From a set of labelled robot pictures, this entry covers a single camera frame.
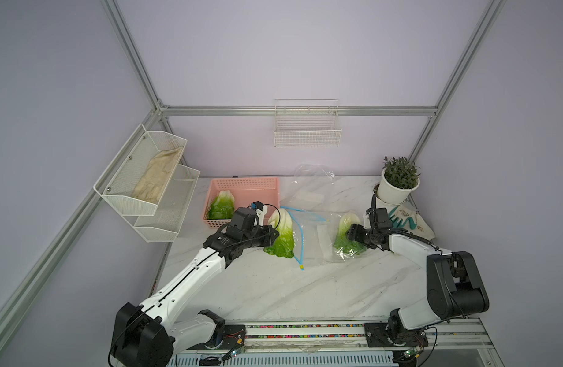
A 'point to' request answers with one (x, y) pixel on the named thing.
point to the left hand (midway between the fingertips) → (276, 237)
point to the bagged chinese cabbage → (284, 245)
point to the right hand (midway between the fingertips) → (356, 238)
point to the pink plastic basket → (245, 191)
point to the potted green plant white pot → (398, 178)
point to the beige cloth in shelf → (157, 175)
